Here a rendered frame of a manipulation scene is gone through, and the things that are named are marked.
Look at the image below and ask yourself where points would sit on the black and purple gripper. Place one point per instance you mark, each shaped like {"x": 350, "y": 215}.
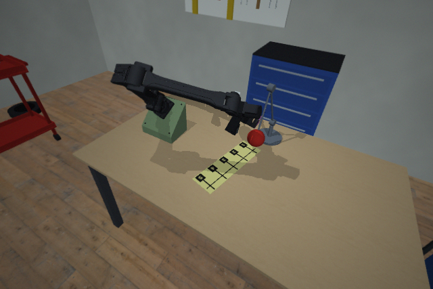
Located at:
{"x": 254, "y": 123}

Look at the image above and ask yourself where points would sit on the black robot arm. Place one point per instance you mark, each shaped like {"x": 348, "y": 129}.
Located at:
{"x": 132, "y": 76}

